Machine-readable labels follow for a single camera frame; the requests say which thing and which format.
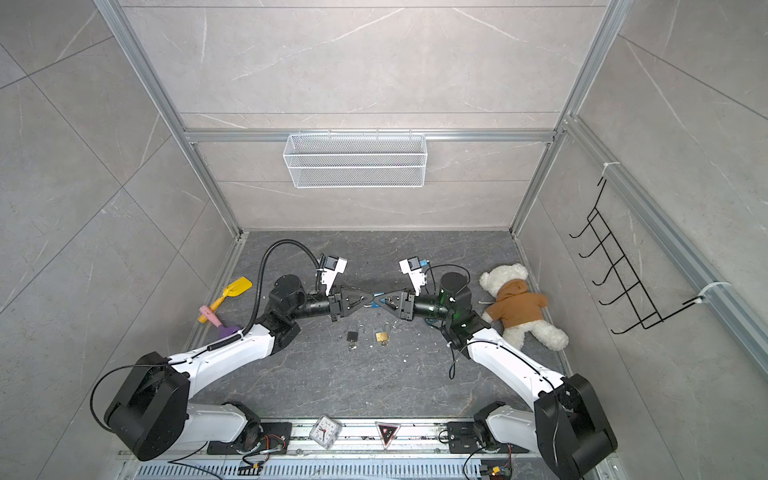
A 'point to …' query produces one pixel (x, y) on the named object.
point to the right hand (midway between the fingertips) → (377, 300)
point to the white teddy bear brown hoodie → (517, 308)
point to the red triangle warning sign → (386, 432)
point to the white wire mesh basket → (356, 161)
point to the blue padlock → (374, 306)
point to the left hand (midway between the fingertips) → (373, 296)
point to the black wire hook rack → (649, 315)
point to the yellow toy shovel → (235, 288)
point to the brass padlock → (383, 336)
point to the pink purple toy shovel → (223, 330)
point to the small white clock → (325, 432)
